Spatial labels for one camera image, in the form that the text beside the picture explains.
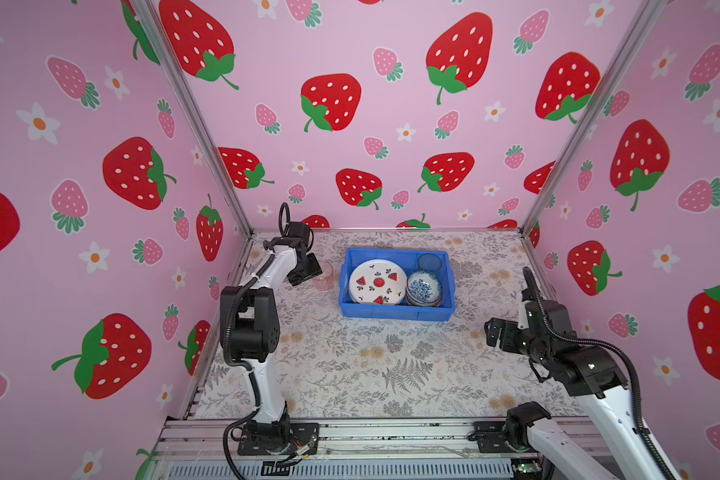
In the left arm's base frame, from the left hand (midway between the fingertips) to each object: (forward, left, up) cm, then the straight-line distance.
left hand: (312, 272), depth 97 cm
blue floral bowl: (-6, -36, 0) cm, 37 cm away
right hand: (-25, -52, +11) cm, 59 cm away
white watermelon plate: (0, -22, -5) cm, 22 cm away
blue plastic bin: (+10, -33, -6) cm, 35 cm away
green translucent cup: (+5, -40, 0) cm, 40 cm away
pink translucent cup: (+4, -2, -10) cm, 11 cm away
